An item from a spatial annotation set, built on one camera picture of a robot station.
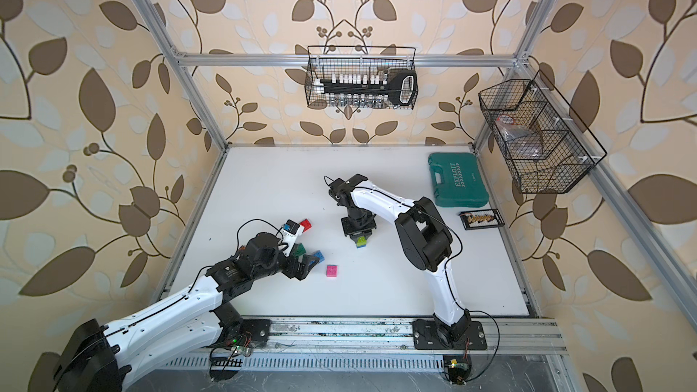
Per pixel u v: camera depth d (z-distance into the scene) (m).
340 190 0.70
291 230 0.72
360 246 0.91
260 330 0.75
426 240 0.53
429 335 0.73
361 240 0.89
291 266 0.71
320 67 0.94
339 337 0.75
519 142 0.70
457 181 1.02
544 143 0.73
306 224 0.96
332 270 0.85
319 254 0.89
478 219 0.95
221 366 0.72
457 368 0.71
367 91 0.85
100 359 0.40
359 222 0.78
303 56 0.91
